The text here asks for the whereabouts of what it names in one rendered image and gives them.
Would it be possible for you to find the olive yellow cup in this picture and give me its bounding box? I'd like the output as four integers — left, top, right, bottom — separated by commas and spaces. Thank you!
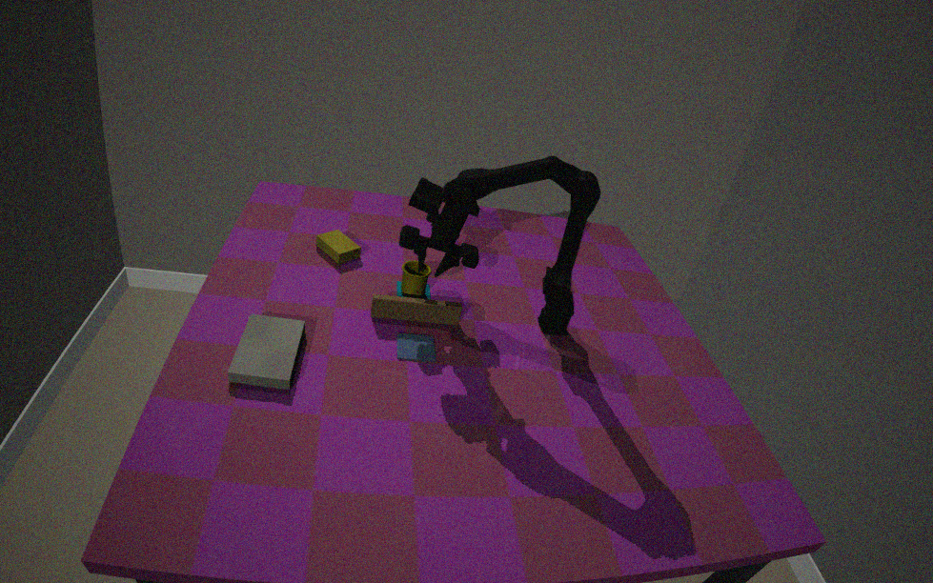
400, 260, 431, 298

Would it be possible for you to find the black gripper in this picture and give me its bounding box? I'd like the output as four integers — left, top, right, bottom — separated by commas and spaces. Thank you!
399, 217, 479, 277

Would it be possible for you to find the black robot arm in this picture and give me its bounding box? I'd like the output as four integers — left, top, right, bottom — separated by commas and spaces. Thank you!
409, 156, 601, 335

